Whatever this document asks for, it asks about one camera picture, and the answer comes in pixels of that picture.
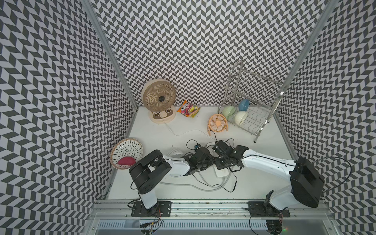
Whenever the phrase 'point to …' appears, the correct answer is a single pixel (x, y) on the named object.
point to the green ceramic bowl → (227, 110)
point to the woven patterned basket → (126, 147)
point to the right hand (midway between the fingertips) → (219, 166)
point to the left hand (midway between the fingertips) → (215, 161)
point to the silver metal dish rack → (250, 99)
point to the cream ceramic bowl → (239, 116)
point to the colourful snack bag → (188, 109)
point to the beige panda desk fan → (158, 95)
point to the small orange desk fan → (217, 123)
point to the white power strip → (221, 173)
